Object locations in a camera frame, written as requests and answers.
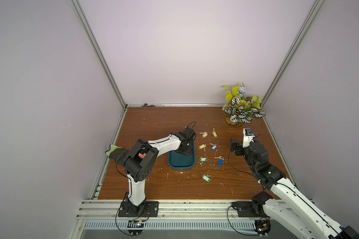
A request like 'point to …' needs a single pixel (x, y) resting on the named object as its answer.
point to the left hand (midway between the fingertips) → (188, 151)
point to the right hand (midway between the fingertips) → (241, 135)
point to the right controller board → (262, 226)
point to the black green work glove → (117, 154)
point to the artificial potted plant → (241, 109)
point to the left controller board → (135, 223)
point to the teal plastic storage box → (178, 161)
